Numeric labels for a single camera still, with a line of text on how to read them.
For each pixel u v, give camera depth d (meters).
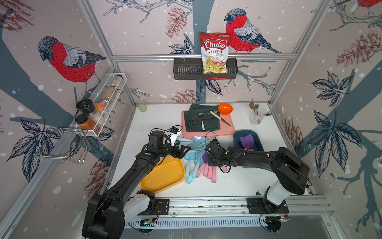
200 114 1.13
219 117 1.10
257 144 0.92
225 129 1.04
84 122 0.59
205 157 0.89
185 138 0.98
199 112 1.14
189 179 0.78
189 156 0.91
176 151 0.71
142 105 1.18
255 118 1.04
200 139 0.98
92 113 0.64
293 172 0.44
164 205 0.73
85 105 0.62
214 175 0.81
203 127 1.05
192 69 1.07
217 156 0.67
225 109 1.12
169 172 0.87
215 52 0.83
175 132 0.72
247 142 0.96
